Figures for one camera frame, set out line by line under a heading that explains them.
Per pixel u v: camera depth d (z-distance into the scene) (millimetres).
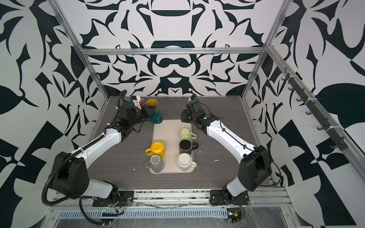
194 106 607
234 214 713
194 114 613
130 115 634
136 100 757
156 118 803
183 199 753
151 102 1023
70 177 418
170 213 713
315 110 550
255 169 425
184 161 798
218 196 745
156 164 760
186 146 830
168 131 1000
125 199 740
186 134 873
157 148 830
